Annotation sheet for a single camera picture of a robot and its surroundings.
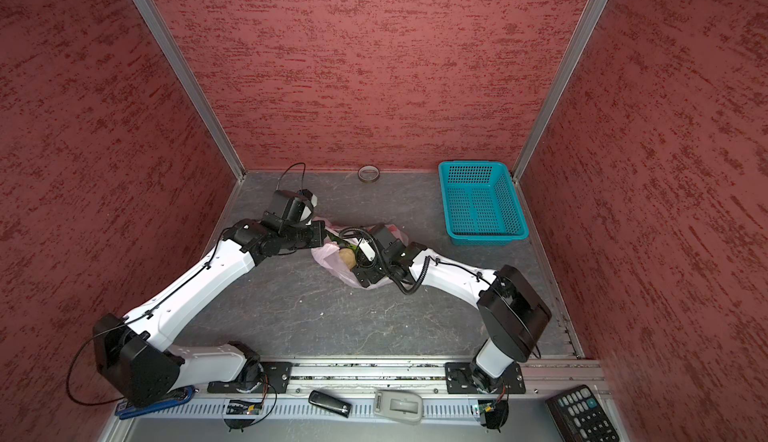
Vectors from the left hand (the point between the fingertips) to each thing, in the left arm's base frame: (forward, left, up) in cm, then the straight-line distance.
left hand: (325, 239), depth 79 cm
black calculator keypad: (-37, -63, -16) cm, 75 cm away
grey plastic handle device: (-36, -21, -16) cm, 44 cm away
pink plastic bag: (-7, -2, +5) cm, 9 cm away
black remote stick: (-35, -4, -16) cm, 39 cm away
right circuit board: (-37, -44, -19) cm, 60 cm away
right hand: (-3, -11, -11) cm, 16 cm away
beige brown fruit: (+3, -4, -14) cm, 15 cm away
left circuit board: (-36, +20, -22) cm, 47 cm away
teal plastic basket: (+30, -53, -20) cm, 64 cm away
